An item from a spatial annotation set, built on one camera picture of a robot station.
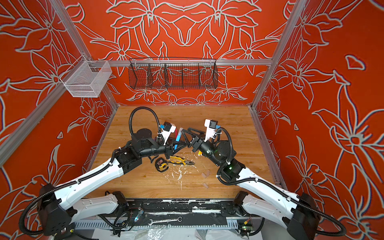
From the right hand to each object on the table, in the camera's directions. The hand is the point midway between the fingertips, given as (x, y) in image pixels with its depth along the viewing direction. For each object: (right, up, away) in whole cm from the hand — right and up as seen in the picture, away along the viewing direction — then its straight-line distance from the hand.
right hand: (182, 131), depth 61 cm
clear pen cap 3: (+14, -26, +23) cm, 38 cm away
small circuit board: (+30, -47, +8) cm, 56 cm away
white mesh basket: (-62, +31, +31) cm, 76 cm away
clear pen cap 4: (+12, -31, +19) cm, 38 cm away
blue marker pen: (-2, -3, +2) cm, 5 cm away
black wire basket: (-8, +37, +39) cm, 54 cm away
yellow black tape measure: (-14, -22, +25) cm, 36 cm away
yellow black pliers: (-5, -20, +29) cm, 36 cm away
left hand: (+1, -5, +4) cm, 7 cm away
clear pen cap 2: (+11, -27, +23) cm, 37 cm away
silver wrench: (-2, -43, +9) cm, 44 cm away
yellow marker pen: (+9, -16, +32) cm, 37 cm away
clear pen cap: (-1, 0, +1) cm, 2 cm away
